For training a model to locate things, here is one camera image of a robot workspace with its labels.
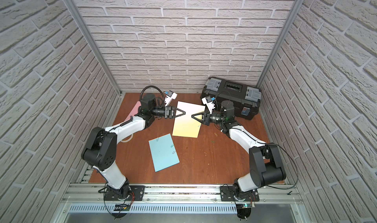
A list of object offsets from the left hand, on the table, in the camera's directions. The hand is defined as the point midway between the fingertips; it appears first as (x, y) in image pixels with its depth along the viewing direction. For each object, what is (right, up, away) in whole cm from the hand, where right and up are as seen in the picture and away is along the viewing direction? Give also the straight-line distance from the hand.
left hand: (186, 114), depth 74 cm
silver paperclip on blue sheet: (-8, -24, +13) cm, 29 cm away
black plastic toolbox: (+38, +8, +18) cm, 43 cm away
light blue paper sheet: (-15, -24, +14) cm, 32 cm away
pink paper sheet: (-41, +1, +33) cm, 52 cm away
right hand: (+5, -1, +3) cm, 6 cm away
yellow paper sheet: (0, -6, +3) cm, 7 cm away
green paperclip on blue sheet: (-20, -18, +19) cm, 33 cm away
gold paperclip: (+19, -15, +21) cm, 32 cm away
